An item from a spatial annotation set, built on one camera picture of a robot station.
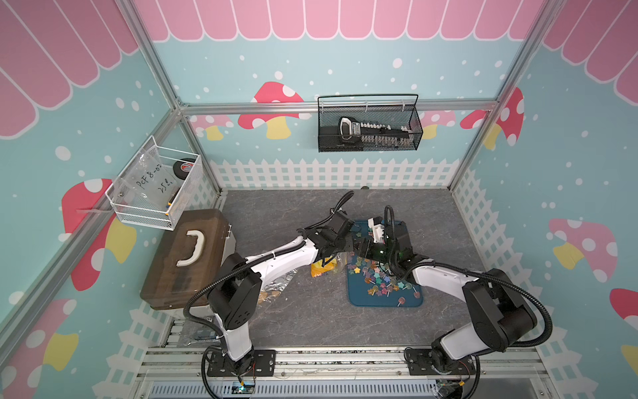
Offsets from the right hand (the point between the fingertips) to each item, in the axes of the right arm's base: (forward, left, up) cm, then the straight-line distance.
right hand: (350, 244), depth 87 cm
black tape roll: (+16, +55, +22) cm, 62 cm away
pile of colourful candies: (-9, -12, -11) cm, 19 cm away
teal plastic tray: (-13, -2, -12) cm, 18 cm away
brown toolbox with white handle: (-4, +48, +9) cm, 49 cm away
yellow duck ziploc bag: (-4, +12, -10) cm, 16 cm away
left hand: (+1, 0, -1) cm, 1 cm away
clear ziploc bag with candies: (-12, +28, -10) cm, 32 cm away
